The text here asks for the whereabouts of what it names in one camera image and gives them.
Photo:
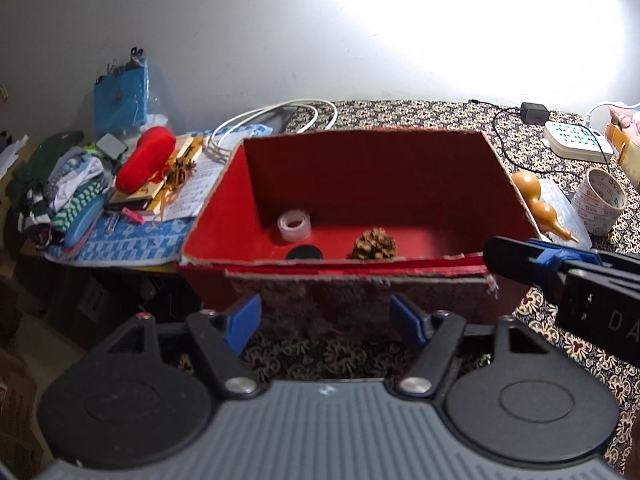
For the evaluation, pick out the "clear plastic box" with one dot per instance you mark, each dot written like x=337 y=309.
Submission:
x=567 y=216

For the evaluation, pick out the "white dotted device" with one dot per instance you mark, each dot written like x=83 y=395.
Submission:
x=577 y=142

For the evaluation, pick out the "red cardboard box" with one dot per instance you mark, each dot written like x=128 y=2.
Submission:
x=441 y=194

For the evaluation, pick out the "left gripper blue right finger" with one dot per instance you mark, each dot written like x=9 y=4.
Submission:
x=413 y=325

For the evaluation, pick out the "red plush cushion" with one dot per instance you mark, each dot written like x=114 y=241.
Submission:
x=152 y=151

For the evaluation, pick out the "brown pine cone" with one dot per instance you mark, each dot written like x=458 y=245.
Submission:
x=374 y=245

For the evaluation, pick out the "paper sheets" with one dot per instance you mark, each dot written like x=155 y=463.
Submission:
x=189 y=200

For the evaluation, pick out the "black round lid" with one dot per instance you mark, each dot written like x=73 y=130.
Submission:
x=304 y=252

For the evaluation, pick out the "black power adapter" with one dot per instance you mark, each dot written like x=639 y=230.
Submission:
x=534 y=113

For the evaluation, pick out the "brown gourd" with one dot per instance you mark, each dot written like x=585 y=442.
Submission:
x=544 y=214

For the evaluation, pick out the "pink clip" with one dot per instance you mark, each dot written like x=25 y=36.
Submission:
x=133 y=216

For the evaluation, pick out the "blue oval case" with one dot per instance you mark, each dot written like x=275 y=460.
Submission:
x=81 y=227

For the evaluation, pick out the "large label tape roll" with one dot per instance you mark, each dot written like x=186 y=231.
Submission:
x=599 y=201

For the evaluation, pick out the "clear tape roll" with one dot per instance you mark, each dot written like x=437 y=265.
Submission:
x=294 y=225

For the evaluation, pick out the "blue plastic bag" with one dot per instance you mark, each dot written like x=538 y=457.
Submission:
x=123 y=99

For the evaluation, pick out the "wooden box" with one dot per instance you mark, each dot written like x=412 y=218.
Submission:
x=626 y=151

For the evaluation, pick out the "pink cloth item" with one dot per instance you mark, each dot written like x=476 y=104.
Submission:
x=625 y=118

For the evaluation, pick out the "pile of folded clothes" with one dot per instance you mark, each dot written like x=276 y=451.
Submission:
x=48 y=190

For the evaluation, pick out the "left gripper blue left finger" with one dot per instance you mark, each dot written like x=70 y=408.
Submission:
x=240 y=322

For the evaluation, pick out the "blue checkered towel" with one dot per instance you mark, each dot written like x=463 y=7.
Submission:
x=123 y=243

